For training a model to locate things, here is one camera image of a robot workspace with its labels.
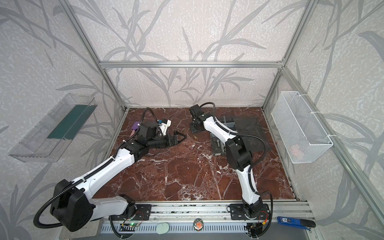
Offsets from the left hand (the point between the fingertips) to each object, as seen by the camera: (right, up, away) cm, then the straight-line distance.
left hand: (183, 135), depth 76 cm
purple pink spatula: (-40, +3, +32) cm, 51 cm away
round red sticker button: (+8, -42, -5) cm, 43 cm away
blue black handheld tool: (+56, -43, -3) cm, 71 cm away
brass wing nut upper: (+5, -5, +26) cm, 27 cm away
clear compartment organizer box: (+44, +3, +32) cm, 55 cm away
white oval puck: (-9, -42, -8) cm, 44 cm away
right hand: (+6, +6, +21) cm, 23 cm away
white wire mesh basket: (+52, 0, -16) cm, 54 cm away
